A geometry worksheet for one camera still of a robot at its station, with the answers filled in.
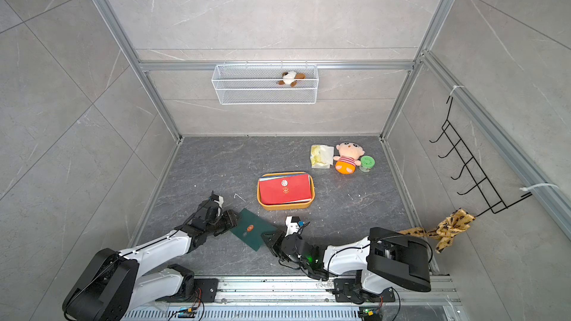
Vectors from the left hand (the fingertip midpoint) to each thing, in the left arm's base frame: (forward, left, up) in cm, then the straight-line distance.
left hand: (241, 214), depth 89 cm
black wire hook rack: (-9, -76, +30) cm, 82 cm away
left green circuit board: (-32, +15, -4) cm, 36 cm away
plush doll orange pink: (+25, -48, +3) cm, 55 cm away
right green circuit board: (-34, -45, -3) cm, 56 cm away
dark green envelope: (-6, -4, +1) cm, 8 cm away
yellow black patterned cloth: (-14, -71, +20) cm, 75 cm away
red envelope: (+10, -18, +2) cm, 21 cm away
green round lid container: (+23, -58, +2) cm, 62 cm away
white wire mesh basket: (+51, -10, +28) cm, 59 cm away
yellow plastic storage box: (+3, -22, +1) cm, 23 cm away
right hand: (-12, -9, +7) cm, 17 cm away
